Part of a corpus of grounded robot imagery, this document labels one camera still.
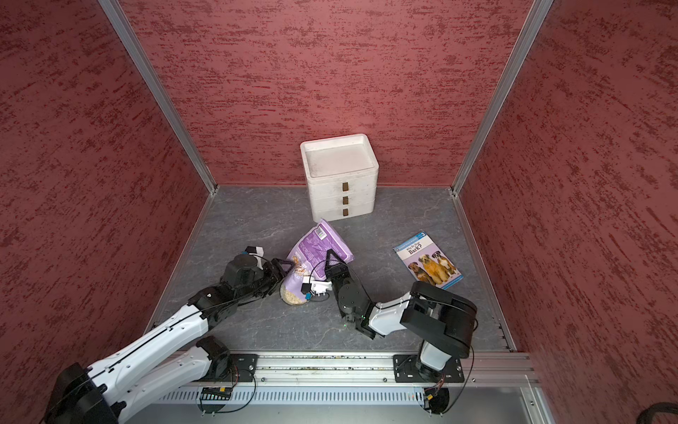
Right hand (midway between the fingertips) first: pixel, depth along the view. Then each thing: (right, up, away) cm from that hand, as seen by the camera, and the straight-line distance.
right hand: (335, 252), depth 80 cm
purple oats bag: (-8, 0, -3) cm, 8 cm away
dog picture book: (+33, -6, +15) cm, 36 cm away
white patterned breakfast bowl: (-15, -16, +4) cm, 22 cm away
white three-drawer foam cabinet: (+2, +26, +13) cm, 29 cm away
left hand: (-14, -7, -1) cm, 15 cm away
